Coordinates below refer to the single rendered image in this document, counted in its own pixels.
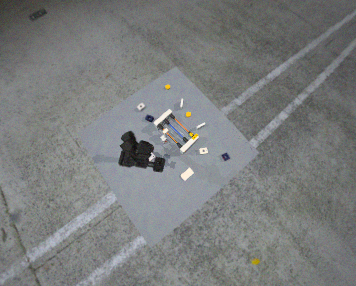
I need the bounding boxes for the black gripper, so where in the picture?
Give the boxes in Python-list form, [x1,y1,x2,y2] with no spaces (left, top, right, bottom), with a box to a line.
[118,150,166,173]

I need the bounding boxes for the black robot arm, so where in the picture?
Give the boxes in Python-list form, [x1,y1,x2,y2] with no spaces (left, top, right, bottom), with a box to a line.
[120,131,154,157]

